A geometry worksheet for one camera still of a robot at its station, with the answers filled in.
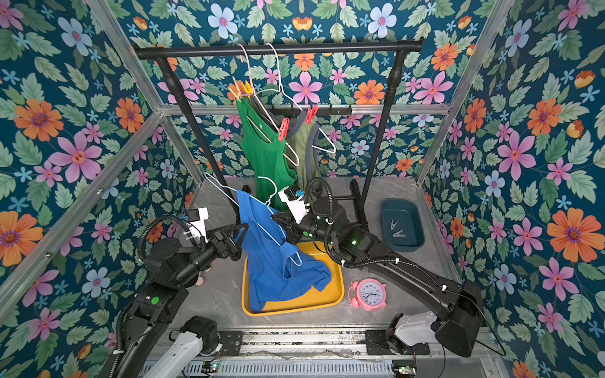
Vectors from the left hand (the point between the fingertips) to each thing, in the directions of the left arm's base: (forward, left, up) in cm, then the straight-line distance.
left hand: (243, 227), depth 64 cm
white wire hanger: (-6, -13, -9) cm, 17 cm away
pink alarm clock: (-11, -38, -31) cm, 50 cm away
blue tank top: (-2, -5, -23) cm, 23 cm away
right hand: (+3, -11, +3) cm, 12 cm away
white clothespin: (+12, -55, -32) cm, 65 cm away
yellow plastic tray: (-11, -16, -32) cm, 38 cm away
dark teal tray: (+17, -59, -32) cm, 69 cm away
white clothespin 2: (+17, -54, -32) cm, 65 cm away
